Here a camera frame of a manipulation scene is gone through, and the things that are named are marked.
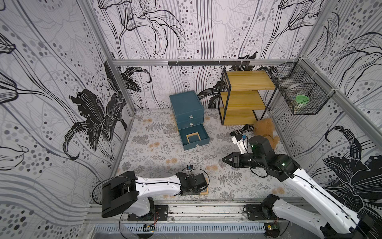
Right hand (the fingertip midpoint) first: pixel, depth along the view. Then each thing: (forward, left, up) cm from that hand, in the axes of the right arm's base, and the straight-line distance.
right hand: (225, 159), depth 69 cm
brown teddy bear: (+27, -30, -11) cm, 42 cm away
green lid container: (+28, -41, +10) cm, 51 cm away
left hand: (-9, +15, -23) cm, 29 cm away
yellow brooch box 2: (+28, +17, -23) cm, 40 cm away
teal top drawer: (+30, +18, -3) cm, 35 cm away
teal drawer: (+30, +18, -9) cm, 36 cm away
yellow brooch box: (-10, +9, -20) cm, 24 cm away
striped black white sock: (+33, -21, -20) cm, 44 cm away
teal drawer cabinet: (+39, +21, +1) cm, 44 cm away
